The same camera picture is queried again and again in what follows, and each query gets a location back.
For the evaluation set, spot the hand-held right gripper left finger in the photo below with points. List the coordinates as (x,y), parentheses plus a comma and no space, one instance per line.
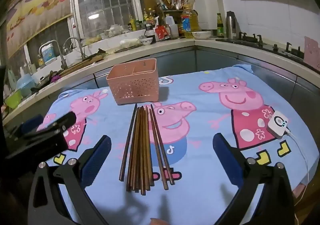
(98,157)

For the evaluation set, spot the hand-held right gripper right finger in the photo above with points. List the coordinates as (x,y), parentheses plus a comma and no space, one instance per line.
(227,160)

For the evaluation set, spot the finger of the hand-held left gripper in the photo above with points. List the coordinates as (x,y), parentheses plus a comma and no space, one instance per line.
(65,120)
(32,122)

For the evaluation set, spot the bundle of wooden chopsticks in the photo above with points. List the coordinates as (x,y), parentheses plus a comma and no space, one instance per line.
(142,145)

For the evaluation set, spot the pink plastic utensil basket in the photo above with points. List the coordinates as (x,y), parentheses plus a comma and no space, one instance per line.
(136,87)

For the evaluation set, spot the blue cartoon pig printed blanket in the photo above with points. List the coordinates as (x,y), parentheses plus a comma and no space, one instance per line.
(212,177)

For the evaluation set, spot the green plastic basin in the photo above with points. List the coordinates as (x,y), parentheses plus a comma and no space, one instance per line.
(13,100)

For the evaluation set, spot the light blue plastic container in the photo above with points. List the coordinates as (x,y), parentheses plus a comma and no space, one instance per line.
(25,85)

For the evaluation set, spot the black pan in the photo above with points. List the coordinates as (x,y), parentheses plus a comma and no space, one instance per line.
(42,83)

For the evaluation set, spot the purple cloth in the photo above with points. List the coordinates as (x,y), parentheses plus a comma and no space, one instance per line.
(55,78)

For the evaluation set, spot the wooden cutting board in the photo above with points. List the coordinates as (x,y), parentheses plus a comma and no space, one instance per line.
(82,62)

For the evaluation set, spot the small white square device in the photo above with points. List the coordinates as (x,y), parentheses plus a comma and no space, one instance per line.
(277,125)

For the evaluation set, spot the white jug with blue label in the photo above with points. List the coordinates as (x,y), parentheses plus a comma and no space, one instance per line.
(48,53)

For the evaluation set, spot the tall steel faucet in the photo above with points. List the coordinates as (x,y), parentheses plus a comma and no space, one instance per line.
(56,49)

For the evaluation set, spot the curved steel faucet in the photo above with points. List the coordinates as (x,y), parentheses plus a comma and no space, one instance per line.
(77,45)

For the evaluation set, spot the white plastic bag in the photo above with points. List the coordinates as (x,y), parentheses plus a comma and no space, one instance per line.
(128,42)

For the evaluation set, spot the blue patterned bowl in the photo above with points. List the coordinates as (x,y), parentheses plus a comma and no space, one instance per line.
(145,41)

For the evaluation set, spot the black gas stove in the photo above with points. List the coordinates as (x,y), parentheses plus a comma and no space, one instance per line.
(262,44)

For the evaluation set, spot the kitchen counter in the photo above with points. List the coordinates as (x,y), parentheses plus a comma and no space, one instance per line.
(175,46)

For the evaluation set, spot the row of condiment bottles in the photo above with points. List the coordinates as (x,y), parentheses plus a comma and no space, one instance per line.
(142,21)

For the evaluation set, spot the white ceramic bowl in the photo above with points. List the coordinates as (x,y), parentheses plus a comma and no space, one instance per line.
(201,35)

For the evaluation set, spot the red snack packet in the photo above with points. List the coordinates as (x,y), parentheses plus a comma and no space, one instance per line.
(160,32)

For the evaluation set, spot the steel thermos flask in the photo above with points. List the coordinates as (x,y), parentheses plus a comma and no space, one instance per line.
(230,26)

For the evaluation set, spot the green glass bottle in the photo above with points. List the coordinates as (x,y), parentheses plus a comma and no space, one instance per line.
(219,25)

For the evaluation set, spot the pink perforated plastic board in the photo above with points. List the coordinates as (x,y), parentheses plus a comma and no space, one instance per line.
(312,52)

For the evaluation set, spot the large yellow cooking oil bottle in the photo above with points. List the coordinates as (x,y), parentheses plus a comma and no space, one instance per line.
(188,24)

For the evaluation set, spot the white plastic jug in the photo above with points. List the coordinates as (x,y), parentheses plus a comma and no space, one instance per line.
(171,25)

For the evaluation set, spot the pile of snack packets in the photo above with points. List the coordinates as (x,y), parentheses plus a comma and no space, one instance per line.
(175,1)

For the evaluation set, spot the fruit printed wall poster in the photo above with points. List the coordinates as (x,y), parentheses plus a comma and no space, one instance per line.
(37,7)

